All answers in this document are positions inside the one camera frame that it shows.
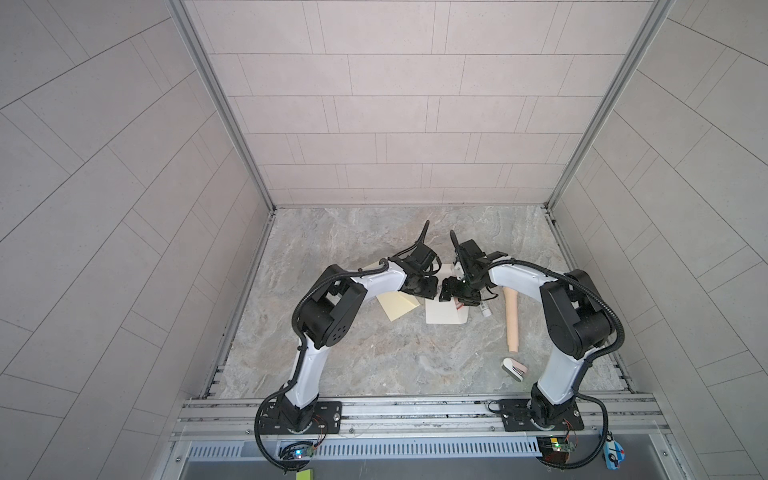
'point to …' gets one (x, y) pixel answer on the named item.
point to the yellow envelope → (395, 304)
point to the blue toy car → (613, 452)
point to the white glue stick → (484, 307)
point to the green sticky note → (304, 475)
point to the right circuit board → (555, 449)
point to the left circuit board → (297, 450)
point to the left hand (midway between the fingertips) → (440, 287)
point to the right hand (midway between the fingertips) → (445, 300)
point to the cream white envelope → (445, 312)
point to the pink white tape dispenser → (514, 368)
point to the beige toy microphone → (512, 317)
